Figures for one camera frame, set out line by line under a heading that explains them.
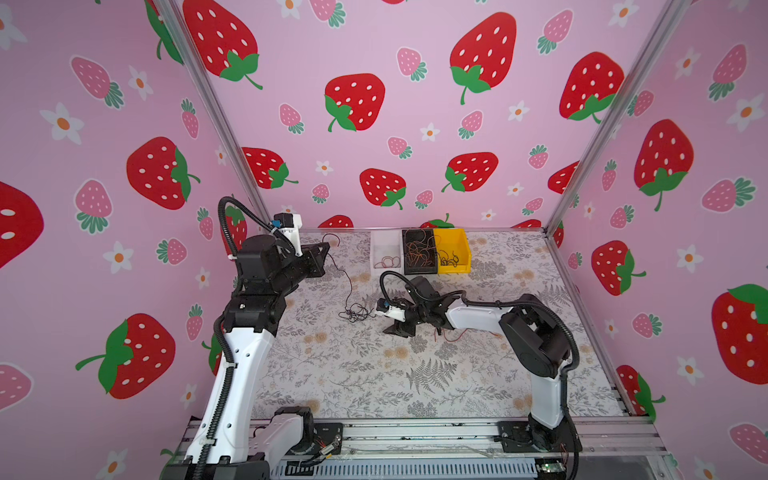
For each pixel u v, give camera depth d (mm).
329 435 741
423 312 752
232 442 377
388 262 1093
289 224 590
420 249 1108
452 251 1141
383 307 794
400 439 749
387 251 1150
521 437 732
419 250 1108
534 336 510
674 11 686
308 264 601
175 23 687
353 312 954
